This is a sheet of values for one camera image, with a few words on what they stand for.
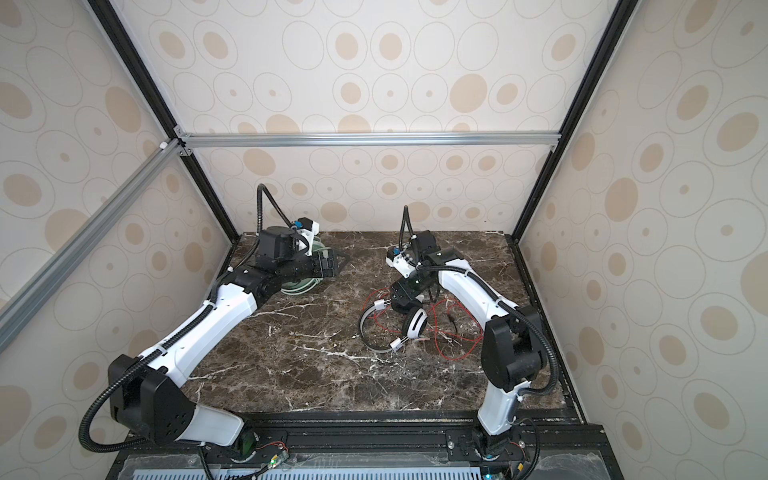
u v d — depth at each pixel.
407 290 0.78
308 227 0.70
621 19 0.69
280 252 0.61
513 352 0.47
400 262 0.79
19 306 0.51
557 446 0.75
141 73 0.76
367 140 0.90
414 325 0.86
